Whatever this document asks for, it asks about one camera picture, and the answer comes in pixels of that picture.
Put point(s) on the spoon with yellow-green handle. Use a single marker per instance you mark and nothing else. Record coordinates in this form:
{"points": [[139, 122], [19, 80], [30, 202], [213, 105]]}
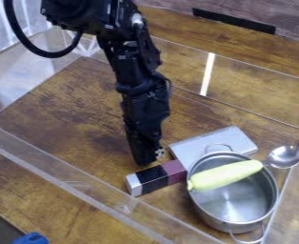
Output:
{"points": [[218, 177]]}

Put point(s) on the toy cleaver with dark handle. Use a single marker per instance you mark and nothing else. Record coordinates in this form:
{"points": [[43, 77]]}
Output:
{"points": [[189, 150]]}

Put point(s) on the blue object at bottom edge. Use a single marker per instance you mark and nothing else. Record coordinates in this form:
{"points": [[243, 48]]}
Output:
{"points": [[33, 238]]}

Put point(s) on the silver metal pot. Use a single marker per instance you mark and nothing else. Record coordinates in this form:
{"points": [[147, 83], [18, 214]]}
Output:
{"points": [[237, 208]]}

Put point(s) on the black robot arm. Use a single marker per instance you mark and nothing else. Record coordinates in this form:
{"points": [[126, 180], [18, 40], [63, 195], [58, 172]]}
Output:
{"points": [[121, 28]]}

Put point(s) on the clear acrylic enclosure wall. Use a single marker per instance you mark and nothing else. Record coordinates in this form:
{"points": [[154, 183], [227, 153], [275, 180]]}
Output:
{"points": [[65, 156]]}

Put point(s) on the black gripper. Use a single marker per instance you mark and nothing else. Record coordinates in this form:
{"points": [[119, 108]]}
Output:
{"points": [[146, 108]]}

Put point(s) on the black strip on back table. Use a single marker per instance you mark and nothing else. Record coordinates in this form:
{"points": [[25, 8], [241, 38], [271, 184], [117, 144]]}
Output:
{"points": [[235, 21]]}

